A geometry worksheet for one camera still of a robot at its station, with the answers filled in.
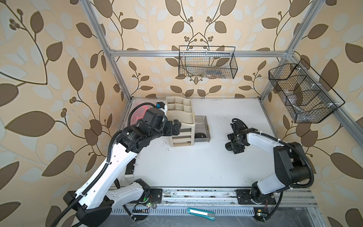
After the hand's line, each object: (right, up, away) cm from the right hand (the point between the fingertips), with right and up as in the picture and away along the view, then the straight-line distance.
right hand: (229, 142), depth 93 cm
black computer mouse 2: (-20, +5, +1) cm, 20 cm away
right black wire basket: (+35, +28, -20) cm, 49 cm away
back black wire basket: (-13, +56, +4) cm, 57 cm away
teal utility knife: (-21, -30, -24) cm, 44 cm away
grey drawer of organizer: (-18, +8, +6) cm, 20 cm away
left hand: (-36, +15, -27) cm, 47 cm away
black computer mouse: (-1, -2, -4) cm, 4 cm away
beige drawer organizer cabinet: (-32, +22, -10) cm, 40 cm away
